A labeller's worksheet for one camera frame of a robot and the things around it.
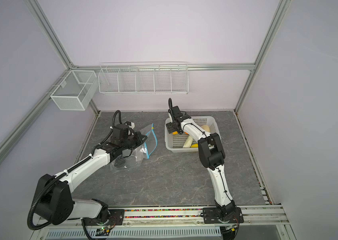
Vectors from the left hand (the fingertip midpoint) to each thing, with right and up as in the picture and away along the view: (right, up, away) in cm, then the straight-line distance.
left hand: (148, 138), depth 83 cm
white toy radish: (+24, -4, +13) cm, 27 cm away
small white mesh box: (-53, +31, +19) cm, 64 cm away
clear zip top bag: (-12, -13, +6) cm, 18 cm away
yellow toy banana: (+28, -6, +12) cm, 31 cm away
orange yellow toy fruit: (+15, +3, +11) cm, 19 cm away
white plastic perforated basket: (+15, -4, +19) cm, 24 cm away
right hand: (+15, +6, +19) cm, 25 cm away
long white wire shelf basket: (-6, +39, +15) cm, 42 cm away
